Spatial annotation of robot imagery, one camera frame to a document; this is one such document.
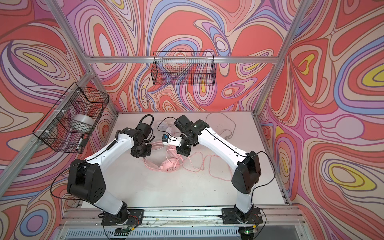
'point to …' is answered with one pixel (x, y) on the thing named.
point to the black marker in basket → (79, 143)
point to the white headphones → (167, 127)
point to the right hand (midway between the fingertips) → (182, 152)
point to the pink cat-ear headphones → (170, 165)
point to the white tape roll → (83, 123)
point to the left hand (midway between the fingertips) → (148, 153)
